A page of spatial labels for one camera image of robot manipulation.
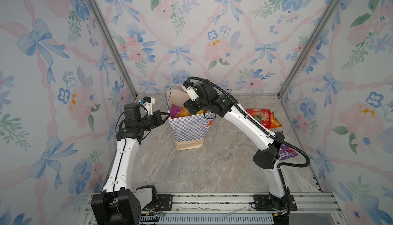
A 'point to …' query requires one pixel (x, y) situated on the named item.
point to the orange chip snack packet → (274, 122)
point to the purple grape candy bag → (175, 111)
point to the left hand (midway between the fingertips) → (170, 114)
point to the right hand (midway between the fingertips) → (188, 101)
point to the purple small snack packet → (285, 152)
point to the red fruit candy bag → (262, 115)
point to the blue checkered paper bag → (189, 132)
